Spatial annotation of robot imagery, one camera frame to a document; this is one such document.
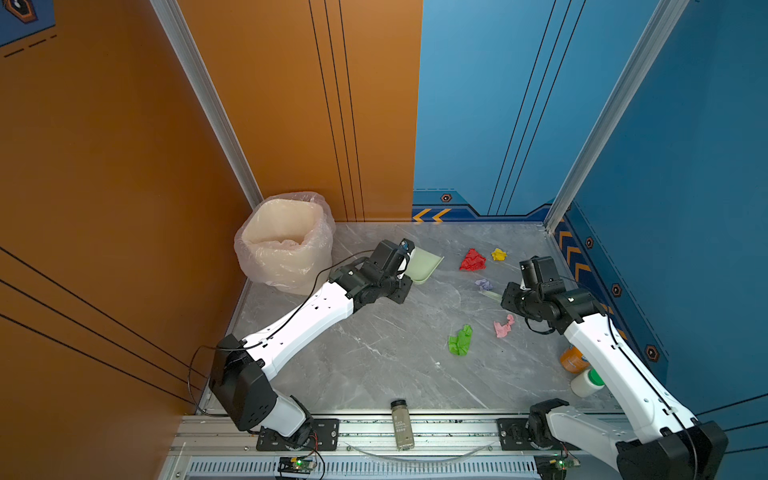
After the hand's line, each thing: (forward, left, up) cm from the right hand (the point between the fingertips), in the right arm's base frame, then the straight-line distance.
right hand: (502, 297), depth 79 cm
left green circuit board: (-35, +53, -18) cm, 66 cm away
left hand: (+4, +26, +3) cm, 26 cm away
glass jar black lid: (-27, +27, -14) cm, 41 cm away
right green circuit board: (-35, -9, -20) cm, 41 cm away
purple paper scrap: (+15, -2, -15) cm, 22 cm away
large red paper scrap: (+24, +1, -14) cm, 28 cm away
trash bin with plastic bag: (+12, +58, +9) cm, 60 cm away
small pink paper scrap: (-1, -4, -17) cm, 18 cm away
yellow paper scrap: (+28, -10, -16) cm, 34 cm away
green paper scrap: (-6, +10, -16) cm, 20 cm away
